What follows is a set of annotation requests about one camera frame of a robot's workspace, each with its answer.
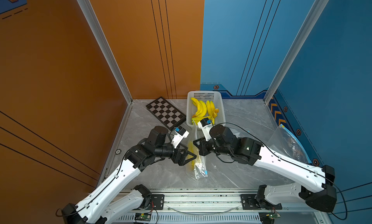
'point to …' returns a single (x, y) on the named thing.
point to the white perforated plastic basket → (215, 96)
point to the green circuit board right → (271, 216)
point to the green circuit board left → (146, 216)
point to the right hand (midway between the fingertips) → (193, 143)
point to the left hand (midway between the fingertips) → (191, 151)
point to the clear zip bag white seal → (200, 170)
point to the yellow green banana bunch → (212, 111)
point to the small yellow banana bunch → (196, 161)
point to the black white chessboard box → (170, 115)
